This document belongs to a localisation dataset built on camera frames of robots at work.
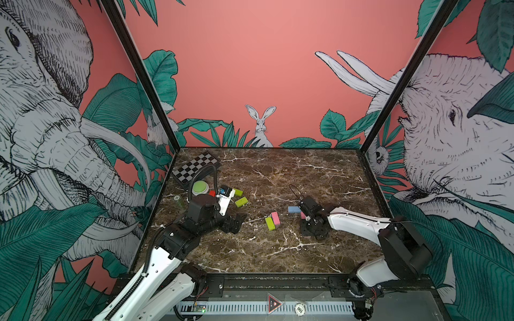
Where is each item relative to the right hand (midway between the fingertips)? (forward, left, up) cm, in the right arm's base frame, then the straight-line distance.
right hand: (303, 228), depth 89 cm
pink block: (+4, +12, +1) cm, 13 cm away
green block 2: (+12, +29, +2) cm, 32 cm away
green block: (+19, +31, 0) cm, 36 cm away
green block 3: (+2, +15, 0) cm, 15 cm away
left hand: (-2, +27, +22) cm, 35 cm away
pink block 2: (-2, +3, +17) cm, 18 cm away
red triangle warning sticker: (-29, +14, +1) cm, 32 cm away
